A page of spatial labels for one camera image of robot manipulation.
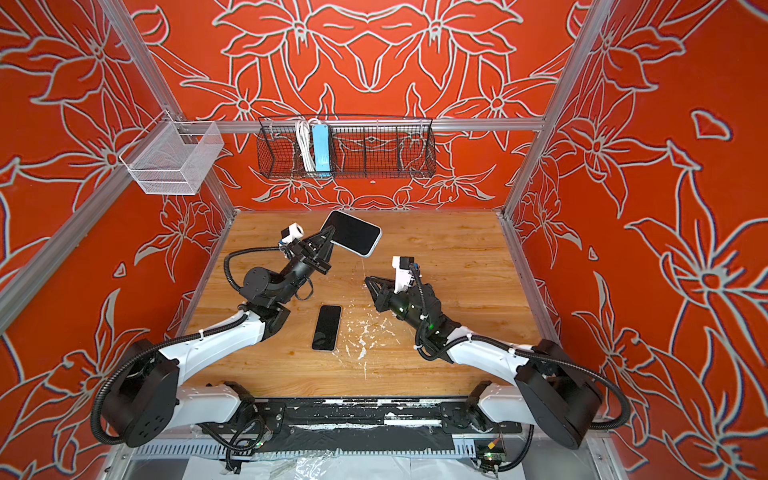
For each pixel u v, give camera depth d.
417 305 0.60
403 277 0.69
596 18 0.71
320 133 0.90
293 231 0.69
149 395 0.41
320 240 0.66
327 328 0.87
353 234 0.64
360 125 0.92
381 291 0.70
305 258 0.61
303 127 0.88
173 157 0.93
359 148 0.98
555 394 0.42
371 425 0.73
